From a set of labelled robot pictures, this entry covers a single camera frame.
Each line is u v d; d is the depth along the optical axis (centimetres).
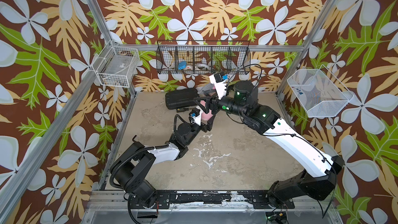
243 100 46
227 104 52
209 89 63
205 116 73
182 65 96
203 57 99
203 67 99
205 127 72
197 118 68
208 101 52
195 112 66
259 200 75
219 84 52
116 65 86
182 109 107
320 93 82
